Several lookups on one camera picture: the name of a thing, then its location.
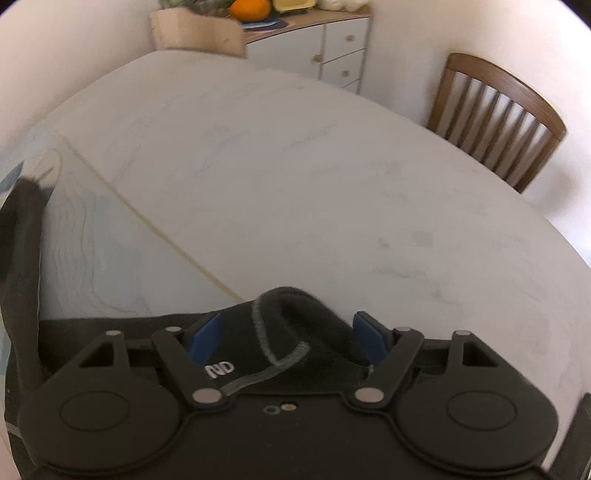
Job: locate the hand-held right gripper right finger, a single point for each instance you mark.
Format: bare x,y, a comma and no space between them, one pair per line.
369,337

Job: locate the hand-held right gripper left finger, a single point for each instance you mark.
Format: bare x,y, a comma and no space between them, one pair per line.
205,339

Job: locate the dark grey shirt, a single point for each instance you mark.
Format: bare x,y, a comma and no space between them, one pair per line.
295,318

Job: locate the white printed tablecloth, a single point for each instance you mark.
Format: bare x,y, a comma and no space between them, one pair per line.
277,184

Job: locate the wooden slat-back chair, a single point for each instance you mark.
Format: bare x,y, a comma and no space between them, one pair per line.
498,124

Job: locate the white drawer dresser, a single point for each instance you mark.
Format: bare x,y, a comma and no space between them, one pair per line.
295,50

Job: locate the cardboard box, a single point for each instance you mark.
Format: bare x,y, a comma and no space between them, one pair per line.
194,32

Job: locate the blue plate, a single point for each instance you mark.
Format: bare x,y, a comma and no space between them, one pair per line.
263,24

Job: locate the orange fruit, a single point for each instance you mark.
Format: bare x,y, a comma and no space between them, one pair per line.
249,9

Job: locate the yellow container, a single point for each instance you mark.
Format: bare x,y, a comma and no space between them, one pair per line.
295,4

